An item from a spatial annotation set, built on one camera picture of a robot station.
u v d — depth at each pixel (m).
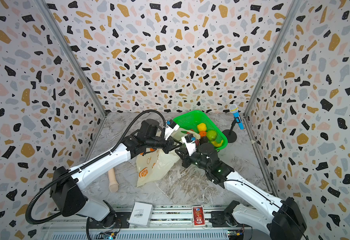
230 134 1.05
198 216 0.74
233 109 0.90
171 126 0.66
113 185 0.81
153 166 0.81
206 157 0.55
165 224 0.73
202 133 1.04
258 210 0.45
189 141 0.63
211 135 0.97
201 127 1.06
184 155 0.67
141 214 0.72
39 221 0.39
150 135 0.61
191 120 1.13
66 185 0.40
